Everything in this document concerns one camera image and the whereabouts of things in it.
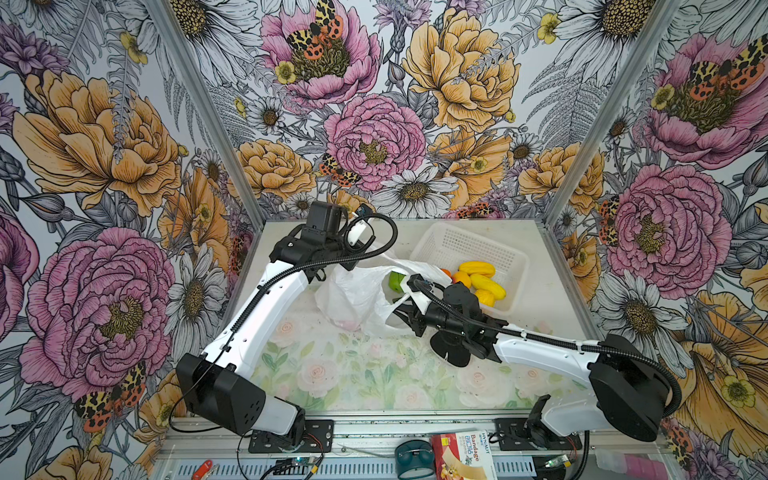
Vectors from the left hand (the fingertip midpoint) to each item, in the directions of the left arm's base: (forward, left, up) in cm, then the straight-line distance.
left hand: (353, 252), depth 78 cm
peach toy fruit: (+6, -33, -21) cm, 39 cm away
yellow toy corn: (+3, -40, -21) cm, 46 cm away
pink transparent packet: (-44, -64, -24) cm, 82 cm away
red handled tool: (-43, +34, -26) cm, 61 cm away
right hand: (-12, -10, -9) cm, 19 cm away
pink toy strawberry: (-10, +3, -21) cm, 23 cm away
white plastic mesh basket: (+22, -30, -25) cm, 45 cm away
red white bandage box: (-42, -25, -22) cm, 54 cm away
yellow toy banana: (+11, -39, -22) cm, 46 cm away
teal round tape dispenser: (-42, -14, -18) cm, 48 cm away
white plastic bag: (-9, -4, -8) cm, 13 cm away
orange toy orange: (+8, -28, -21) cm, 36 cm away
